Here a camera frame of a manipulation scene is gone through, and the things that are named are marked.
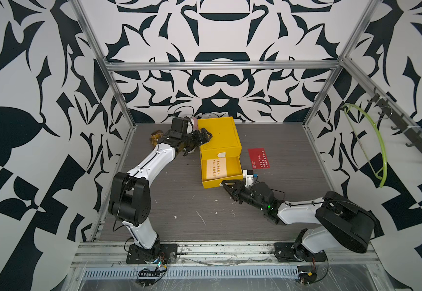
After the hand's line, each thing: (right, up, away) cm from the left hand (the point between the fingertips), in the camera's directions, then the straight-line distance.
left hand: (205, 135), depth 88 cm
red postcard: (+29, -12, +17) cm, 36 cm away
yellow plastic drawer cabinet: (+7, -9, -5) cm, 13 cm away
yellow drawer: (+14, -18, +1) cm, 22 cm away
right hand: (+7, -21, -8) cm, 24 cm away
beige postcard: (+5, -16, +1) cm, 17 cm away
